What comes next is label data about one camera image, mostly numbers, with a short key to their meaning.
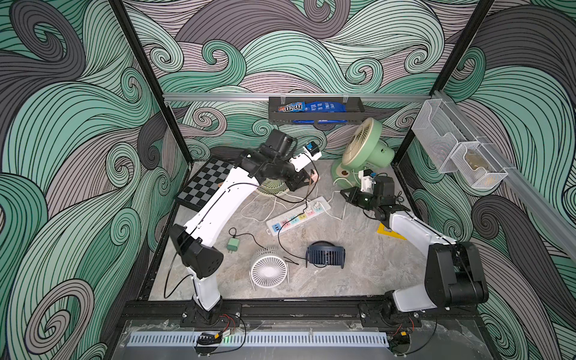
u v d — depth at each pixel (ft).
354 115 3.15
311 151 1.99
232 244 2.88
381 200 2.25
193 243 1.41
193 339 2.29
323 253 2.67
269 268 2.41
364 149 2.81
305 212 3.12
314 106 3.03
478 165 2.16
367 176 2.62
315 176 2.29
